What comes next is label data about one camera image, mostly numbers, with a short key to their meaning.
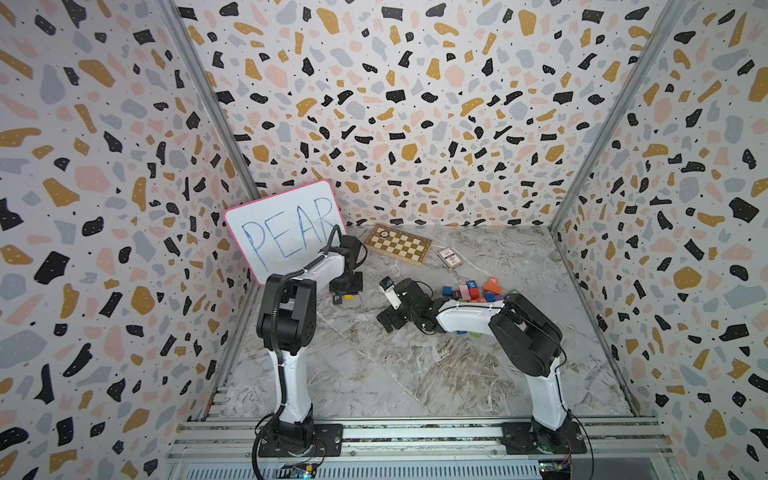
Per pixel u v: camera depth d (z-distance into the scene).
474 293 1.01
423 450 0.73
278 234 0.98
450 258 1.10
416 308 0.76
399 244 1.13
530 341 0.52
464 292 1.01
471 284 1.03
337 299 1.00
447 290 1.03
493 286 1.04
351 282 0.89
